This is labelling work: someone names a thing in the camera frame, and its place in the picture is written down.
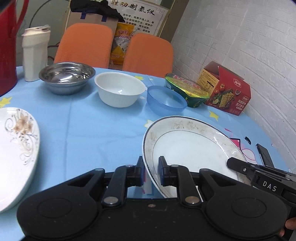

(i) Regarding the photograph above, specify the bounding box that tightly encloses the blue cartoon tablecloth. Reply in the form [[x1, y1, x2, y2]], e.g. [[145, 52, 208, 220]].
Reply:
[[1, 66, 288, 240]]

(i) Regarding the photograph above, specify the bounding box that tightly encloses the white ceramic bowl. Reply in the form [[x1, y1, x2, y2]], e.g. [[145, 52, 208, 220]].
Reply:
[[94, 72, 146, 108]]

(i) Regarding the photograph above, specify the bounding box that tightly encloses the white tumbler cup with lid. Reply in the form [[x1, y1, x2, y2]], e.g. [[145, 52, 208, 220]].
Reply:
[[22, 25, 51, 82]]

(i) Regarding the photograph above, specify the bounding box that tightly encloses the yellow snack bag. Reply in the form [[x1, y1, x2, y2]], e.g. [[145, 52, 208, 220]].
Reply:
[[110, 23, 134, 65]]

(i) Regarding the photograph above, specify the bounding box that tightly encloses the brown cardboard box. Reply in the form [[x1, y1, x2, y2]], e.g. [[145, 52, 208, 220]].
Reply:
[[63, 11, 118, 35]]

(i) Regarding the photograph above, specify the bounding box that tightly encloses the white floral pattern plate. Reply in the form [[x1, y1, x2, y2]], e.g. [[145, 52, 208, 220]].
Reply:
[[0, 107, 40, 212]]

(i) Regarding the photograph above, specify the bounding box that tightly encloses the black cloth on box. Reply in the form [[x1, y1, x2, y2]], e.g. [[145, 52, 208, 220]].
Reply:
[[70, 0, 125, 23]]

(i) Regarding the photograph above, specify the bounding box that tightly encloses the red thermos jug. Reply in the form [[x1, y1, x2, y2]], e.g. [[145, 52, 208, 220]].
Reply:
[[0, 0, 29, 95]]

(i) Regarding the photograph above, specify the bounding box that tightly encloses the orange chair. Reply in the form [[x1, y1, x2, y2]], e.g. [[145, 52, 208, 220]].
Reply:
[[54, 23, 113, 68], [122, 33, 174, 78]]

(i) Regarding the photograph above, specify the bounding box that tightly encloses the left orange chair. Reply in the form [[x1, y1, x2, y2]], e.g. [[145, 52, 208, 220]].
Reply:
[[54, 23, 113, 68]]

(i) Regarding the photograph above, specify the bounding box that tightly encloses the right orange chair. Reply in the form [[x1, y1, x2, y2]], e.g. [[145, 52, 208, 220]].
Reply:
[[122, 33, 174, 78]]

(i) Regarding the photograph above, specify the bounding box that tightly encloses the white poster with Chinese text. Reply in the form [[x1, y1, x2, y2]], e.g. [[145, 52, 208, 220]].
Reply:
[[108, 0, 170, 37]]

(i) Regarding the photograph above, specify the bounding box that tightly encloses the red cracker box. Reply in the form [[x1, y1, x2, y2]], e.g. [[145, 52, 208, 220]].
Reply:
[[197, 61, 251, 116]]

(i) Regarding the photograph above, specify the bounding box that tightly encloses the instant noodle bowl green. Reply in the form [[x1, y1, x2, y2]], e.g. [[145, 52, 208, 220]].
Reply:
[[165, 73, 210, 108]]

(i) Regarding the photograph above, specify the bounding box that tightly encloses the blue translucent plastic bowl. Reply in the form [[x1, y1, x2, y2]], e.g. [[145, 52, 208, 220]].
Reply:
[[147, 85, 188, 117]]

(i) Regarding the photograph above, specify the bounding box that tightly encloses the white plate with dark rim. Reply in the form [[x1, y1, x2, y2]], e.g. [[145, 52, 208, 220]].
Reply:
[[142, 116, 250, 198]]

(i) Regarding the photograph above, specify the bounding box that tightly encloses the person's right hand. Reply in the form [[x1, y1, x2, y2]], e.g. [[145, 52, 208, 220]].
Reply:
[[278, 217, 296, 237]]

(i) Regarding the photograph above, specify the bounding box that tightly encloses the stainless steel bowl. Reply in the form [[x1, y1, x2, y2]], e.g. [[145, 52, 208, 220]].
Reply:
[[39, 62, 95, 95]]

